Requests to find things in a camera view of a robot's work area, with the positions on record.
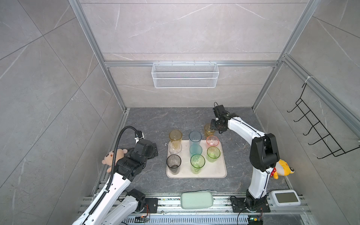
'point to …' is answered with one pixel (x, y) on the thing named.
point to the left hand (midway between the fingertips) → (148, 145)
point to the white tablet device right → (284, 198)
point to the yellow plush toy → (281, 168)
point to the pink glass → (212, 141)
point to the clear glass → (171, 151)
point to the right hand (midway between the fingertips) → (215, 126)
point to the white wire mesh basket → (185, 75)
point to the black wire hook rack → (326, 139)
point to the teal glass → (195, 149)
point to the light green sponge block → (196, 199)
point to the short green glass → (213, 153)
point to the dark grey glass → (173, 162)
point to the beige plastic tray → (218, 169)
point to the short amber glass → (208, 131)
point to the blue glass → (195, 137)
